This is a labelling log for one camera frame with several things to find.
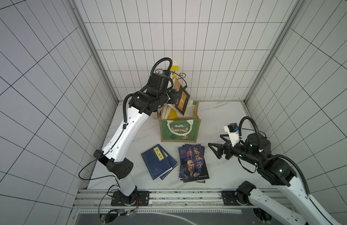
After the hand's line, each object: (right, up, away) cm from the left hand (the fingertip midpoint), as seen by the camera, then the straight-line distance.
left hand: (172, 97), depth 69 cm
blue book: (0, -39, +14) cm, 41 cm away
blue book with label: (-10, -39, +16) cm, 43 cm away
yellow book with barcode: (0, -10, +21) cm, 23 cm away
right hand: (+20, -20, -3) cm, 28 cm away
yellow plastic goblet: (+1, +24, +29) cm, 37 cm away
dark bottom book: (+5, -1, +7) cm, 9 cm away
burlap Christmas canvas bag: (+8, -19, +18) cm, 27 cm away
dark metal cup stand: (+5, +17, +22) cm, 28 cm away
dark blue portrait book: (+11, -39, +9) cm, 41 cm away
